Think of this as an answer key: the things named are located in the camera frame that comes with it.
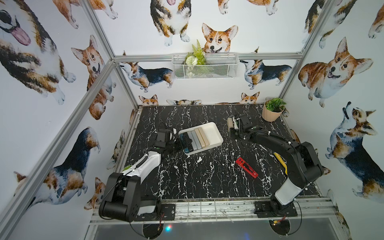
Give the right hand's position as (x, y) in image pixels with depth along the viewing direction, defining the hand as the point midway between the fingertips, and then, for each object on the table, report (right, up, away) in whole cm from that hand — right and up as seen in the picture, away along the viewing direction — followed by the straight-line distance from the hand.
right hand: (229, 131), depth 93 cm
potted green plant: (+32, +15, +10) cm, 36 cm away
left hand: (-24, -5, -5) cm, 26 cm away
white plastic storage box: (-10, -2, +11) cm, 15 cm away
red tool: (+10, -20, -5) cm, 23 cm away
